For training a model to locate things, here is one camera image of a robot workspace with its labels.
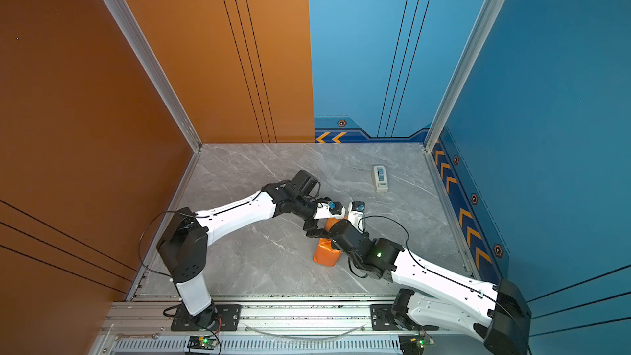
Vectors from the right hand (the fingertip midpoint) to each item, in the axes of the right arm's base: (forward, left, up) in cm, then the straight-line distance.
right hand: (337, 230), depth 78 cm
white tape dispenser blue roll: (+28, -19, -9) cm, 35 cm away
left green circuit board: (-29, +40, -14) cm, 51 cm away
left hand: (+4, 0, -1) cm, 4 cm away
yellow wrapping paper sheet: (-7, +4, -1) cm, 8 cm away
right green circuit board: (-28, -22, -14) cm, 38 cm away
